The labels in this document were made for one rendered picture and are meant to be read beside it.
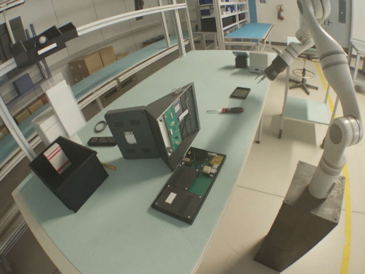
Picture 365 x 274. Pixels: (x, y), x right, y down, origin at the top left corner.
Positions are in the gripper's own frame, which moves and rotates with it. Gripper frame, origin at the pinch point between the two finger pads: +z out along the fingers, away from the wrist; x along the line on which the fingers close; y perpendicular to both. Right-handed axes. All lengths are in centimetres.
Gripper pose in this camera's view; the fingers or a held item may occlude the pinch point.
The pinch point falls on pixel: (256, 81)
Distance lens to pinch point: 98.9
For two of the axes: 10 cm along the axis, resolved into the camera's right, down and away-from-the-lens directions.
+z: -5.7, 6.0, 5.6
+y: 8.2, 4.9, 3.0
